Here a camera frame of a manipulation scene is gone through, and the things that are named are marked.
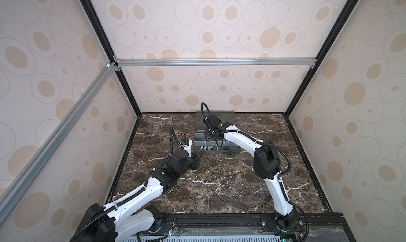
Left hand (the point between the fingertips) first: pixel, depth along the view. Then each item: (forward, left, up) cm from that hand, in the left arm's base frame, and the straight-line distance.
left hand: (203, 154), depth 79 cm
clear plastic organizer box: (+14, +1, -16) cm, 21 cm away
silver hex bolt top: (+6, -14, -15) cm, 22 cm away
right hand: (+19, -8, -9) cm, 23 cm away
